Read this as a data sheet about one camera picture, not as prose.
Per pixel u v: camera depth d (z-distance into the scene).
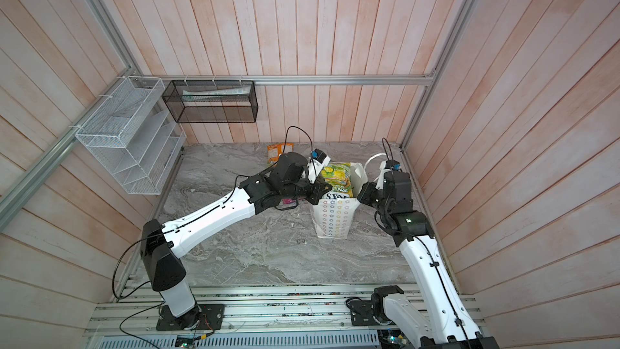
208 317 0.73
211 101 1.05
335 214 0.75
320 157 0.64
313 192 0.64
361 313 0.73
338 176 0.74
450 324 0.39
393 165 0.64
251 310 0.77
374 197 0.65
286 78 0.98
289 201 0.65
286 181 0.56
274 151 1.15
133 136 0.73
